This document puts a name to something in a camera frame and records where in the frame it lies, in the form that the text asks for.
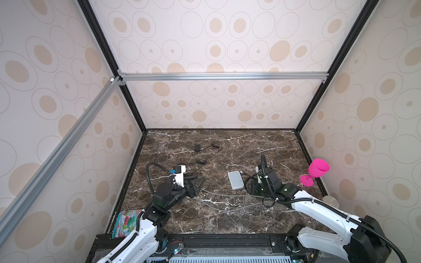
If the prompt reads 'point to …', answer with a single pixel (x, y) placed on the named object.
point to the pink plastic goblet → (317, 168)
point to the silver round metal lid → (331, 200)
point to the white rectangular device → (235, 179)
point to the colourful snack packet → (125, 223)
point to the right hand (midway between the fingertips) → (250, 185)
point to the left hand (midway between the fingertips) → (205, 179)
